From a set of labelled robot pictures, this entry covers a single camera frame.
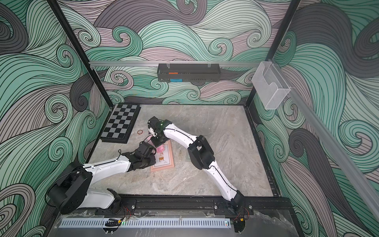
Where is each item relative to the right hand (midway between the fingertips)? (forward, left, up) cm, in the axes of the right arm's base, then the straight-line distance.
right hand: (159, 142), depth 95 cm
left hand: (-11, +2, -1) cm, 12 cm away
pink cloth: (-7, -2, +3) cm, 8 cm away
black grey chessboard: (+15, +30, +2) cm, 34 cm away
